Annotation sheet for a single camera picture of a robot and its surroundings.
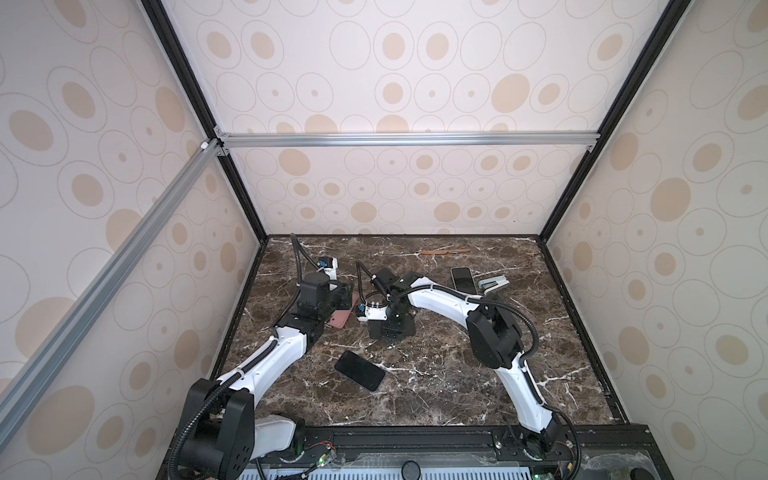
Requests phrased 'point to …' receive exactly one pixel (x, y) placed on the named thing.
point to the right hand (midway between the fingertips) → (389, 323)
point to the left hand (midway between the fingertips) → (355, 279)
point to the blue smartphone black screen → (463, 280)
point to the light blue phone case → (463, 280)
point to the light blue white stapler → (491, 284)
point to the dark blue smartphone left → (360, 369)
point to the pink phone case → (339, 317)
